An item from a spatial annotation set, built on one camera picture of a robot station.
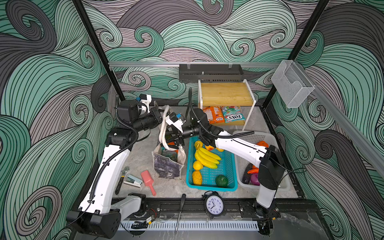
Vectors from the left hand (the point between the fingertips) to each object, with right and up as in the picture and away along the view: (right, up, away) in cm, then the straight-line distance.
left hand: (171, 111), depth 65 cm
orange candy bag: (+25, 0, +27) cm, 37 cm away
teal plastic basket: (+30, -32, +19) cm, 48 cm away
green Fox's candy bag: (+36, 0, +28) cm, 45 cm away
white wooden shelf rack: (+30, +11, +19) cm, 37 cm away
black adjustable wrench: (-30, -38, +18) cm, 52 cm away
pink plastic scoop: (-15, -38, +16) cm, 44 cm away
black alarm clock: (+21, -46, +8) cm, 52 cm away
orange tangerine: (+54, -19, +26) cm, 63 cm away
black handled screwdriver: (+4, -49, +8) cm, 50 cm away
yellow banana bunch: (+19, -27, +23) cm, 41 cm away
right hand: (-4, -12, 0) cm, 13 cm away
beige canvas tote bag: (-2, -24, +4) cm, 25 cm away
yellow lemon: (+13, -30, +19) cm, 38 cm away
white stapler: (-23, -38, +16) cm, 47 cm away
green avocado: (+25, -37, +13) cm, 46 cm away
